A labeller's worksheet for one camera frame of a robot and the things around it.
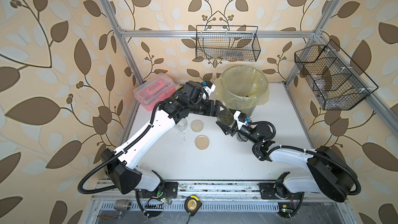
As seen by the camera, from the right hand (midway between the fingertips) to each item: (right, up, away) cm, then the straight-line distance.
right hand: (221, 115), depth 74 cm
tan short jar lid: (-10, -18, +17) cm, 27 cm away
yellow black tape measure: (-14, -39, -6) cm, 42 cm away
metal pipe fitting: (-45, -39, -6) cm, 60 cm away
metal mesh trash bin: (+16, +14, +23) cm, 31 cm away
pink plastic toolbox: (-42, +12, +27) cm, 52 cm away
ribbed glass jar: (-23, -9, +23) cm, 33 cm away
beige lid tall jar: (+1, -1, -4) cm, 5 cm away
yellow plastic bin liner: (+15, +15, +22) cm, 31 cm away
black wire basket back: (+11, +43, +22) cm, 50 cm away
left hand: (-2, +4, -6) cm, 8 cm away
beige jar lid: (-13, -10, +25) cm, 30 cm away
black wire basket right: (+55, +15, -1) cm, 57 cm away
